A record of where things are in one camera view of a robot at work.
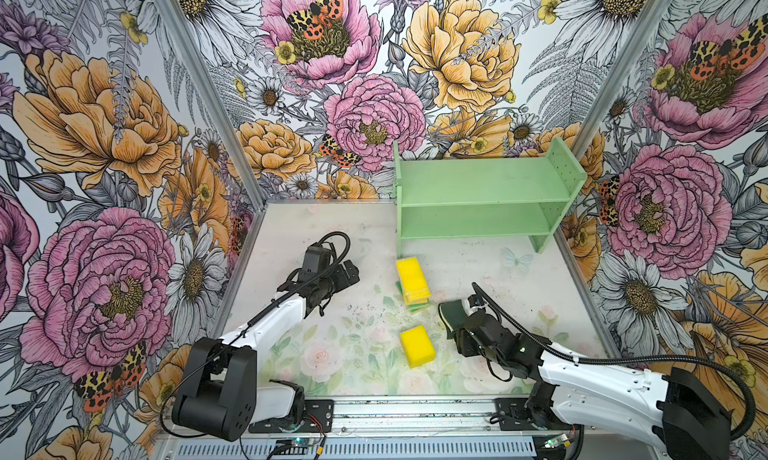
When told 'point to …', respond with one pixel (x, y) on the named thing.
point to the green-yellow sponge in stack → (415, 301)
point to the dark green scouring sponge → (453, 315)
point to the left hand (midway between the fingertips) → (346, 284)
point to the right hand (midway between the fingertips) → (464, 343)
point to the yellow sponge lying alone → (418, 347)
